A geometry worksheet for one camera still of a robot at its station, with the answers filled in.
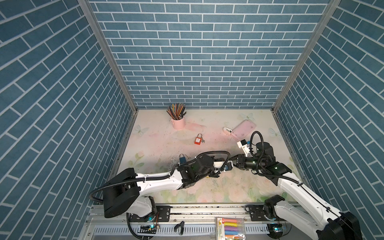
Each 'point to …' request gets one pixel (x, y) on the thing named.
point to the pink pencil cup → (179, 124)
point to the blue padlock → (182, 158)
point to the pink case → (243, 129)
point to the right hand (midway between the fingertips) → (226, 160)
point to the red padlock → (198, 139)
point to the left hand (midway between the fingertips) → (222, 159)
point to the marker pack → (230, 228)
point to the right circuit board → (276, 230)
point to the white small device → (226, 128)
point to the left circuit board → (150, 229)
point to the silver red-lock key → (203, 140)
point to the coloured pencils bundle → (177, 111)
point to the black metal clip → (181, 225)
